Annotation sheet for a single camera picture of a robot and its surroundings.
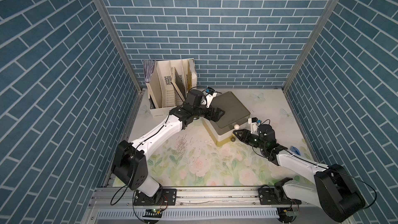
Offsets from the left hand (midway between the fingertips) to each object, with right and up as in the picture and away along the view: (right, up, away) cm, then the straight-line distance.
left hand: (222, 110), depth 78 cm
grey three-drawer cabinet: (+7, -3, +1) cm, 8 cm away
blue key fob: (+44, -24, +11) cm, 51 cm away
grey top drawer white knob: (+7, -8, 0) cm, 11 cm away
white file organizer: (-31, +18, +20) cm, 41 cm away
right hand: (+8, -13, +6) cm, 16 cm away
